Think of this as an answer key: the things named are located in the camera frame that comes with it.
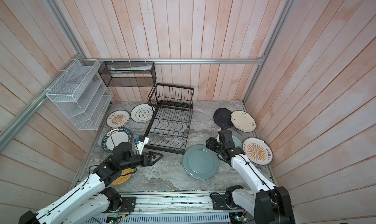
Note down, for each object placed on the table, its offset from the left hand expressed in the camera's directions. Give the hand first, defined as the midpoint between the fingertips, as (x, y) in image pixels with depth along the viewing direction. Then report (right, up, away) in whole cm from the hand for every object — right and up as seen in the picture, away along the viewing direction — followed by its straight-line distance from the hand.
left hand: (158, 159), depth 73 cm
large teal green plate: (+24, -6, +15) cm, 29 cm away
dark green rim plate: (-36, +7, +27) cm, 46 cm away
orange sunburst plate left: (-38, +20, +36) cm, 55 cm away
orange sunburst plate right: (+61, -1, +19) cm, 64 cm away
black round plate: (+42, +21, +36) cm, 59 cm away
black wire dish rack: (+3, +16, +32) cm, 36 cm away
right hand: (+29, +6, +14) cm, 32 cm away
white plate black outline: (-20, +24, +40) cm, 51 cm away
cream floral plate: (+57, +18, +34) cm, 69 cm away
